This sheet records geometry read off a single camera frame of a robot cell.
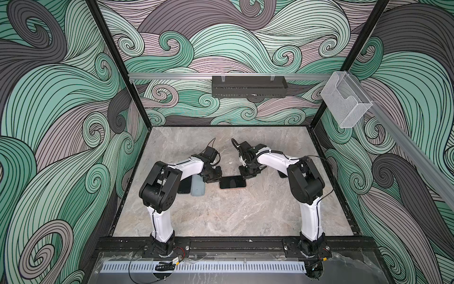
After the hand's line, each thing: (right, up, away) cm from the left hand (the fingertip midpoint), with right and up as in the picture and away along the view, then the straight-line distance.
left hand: (221, 178), depth 94 cm
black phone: (+6, -2, 0) cm, 6 cm away
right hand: (+14, 0, +1) cm, 14 cm away
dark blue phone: (-19, -4, -2) cm, 20 cm away
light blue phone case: (-13, -4, -1) cm, 13 cm away
